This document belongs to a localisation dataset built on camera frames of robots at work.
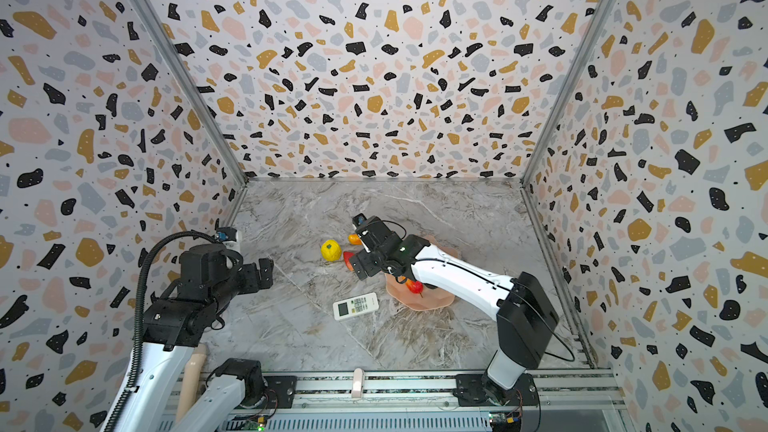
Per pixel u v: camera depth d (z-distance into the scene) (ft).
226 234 1.99
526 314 1.40
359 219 2.35
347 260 3.07
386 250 2.00
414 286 2.92
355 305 2.88
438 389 2.50
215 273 1.74
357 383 2.40
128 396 1.30
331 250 3.11
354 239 3.29
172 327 1.46
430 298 2.91
